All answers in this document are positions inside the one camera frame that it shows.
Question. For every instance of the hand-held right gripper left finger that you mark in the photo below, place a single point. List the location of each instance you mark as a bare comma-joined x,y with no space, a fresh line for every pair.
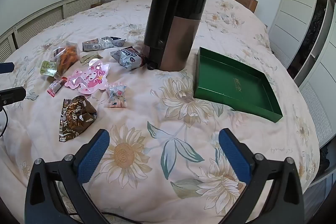
94,158

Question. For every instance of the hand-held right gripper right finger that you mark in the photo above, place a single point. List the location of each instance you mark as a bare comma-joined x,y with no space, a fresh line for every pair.
233,158

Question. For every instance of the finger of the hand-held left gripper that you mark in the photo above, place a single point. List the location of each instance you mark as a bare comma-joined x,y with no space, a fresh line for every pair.
6,67
13,95

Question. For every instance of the small green snack packet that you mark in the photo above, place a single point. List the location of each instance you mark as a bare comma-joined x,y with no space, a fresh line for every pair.
48,67

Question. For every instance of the brown foil snack packet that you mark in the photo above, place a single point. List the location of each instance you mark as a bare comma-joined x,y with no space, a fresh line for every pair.
76,119

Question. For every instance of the small red snack packet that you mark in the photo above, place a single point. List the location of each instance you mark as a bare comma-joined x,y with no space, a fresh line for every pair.
56,86

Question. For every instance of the clear bag of orange snacks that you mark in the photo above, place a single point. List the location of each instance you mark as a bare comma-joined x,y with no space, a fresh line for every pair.
67,57

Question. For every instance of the small clear candy bag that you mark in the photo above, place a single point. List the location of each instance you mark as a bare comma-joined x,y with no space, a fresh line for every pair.
115,95

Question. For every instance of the green cardboard tray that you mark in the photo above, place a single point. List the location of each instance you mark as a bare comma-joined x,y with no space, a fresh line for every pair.
231,82

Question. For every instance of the pink cartoon snack bag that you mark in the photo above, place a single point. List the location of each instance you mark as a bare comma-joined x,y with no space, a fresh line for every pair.
92,77

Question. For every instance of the small beige snack packet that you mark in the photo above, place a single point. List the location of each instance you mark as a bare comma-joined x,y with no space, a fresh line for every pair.
89,58

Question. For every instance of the grey silver snack packet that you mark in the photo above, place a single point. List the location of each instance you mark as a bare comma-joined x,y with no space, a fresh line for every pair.
102,43

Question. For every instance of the white and blue wafer packet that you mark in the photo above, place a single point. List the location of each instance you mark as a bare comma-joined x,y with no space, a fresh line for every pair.
128,57

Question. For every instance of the white slatted radiator cover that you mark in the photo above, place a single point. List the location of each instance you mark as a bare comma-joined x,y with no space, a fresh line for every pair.
52,16

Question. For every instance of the wooden nightstand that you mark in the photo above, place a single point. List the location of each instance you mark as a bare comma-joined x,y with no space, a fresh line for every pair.
101,3

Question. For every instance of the black and bronze kettle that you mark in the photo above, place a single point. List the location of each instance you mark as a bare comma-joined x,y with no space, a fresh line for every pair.
170,29

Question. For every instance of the dark hanging clothes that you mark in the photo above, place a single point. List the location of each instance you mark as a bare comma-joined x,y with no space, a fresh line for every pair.
312,29

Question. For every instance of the white sliding wardrobe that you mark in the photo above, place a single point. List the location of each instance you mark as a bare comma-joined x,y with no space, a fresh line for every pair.
296,3

